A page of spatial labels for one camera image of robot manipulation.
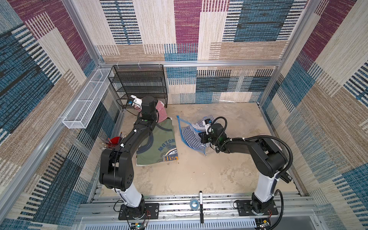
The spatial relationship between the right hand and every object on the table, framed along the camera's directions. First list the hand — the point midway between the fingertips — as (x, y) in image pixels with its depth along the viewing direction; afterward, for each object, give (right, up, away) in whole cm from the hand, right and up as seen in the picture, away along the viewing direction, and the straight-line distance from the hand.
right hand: (201, 135), depth 98 cm
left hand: (-30, +25, -13) cm, 41 cm away
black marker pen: (-2, -35, -25) cm, 43 cm away
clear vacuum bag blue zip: (+4, -9, -2) cm, 10 cm away
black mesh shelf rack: (-44, +40, +11) cm, 60 cm away
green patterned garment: (-27, -7, -4) cm, 28 cm away
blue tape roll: (-6, -34, -21) cm, 41 cm away
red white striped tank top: (-27, +17, +1) cm, 32 cm away
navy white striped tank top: (-6, +1, +4) cm, 7 cm away
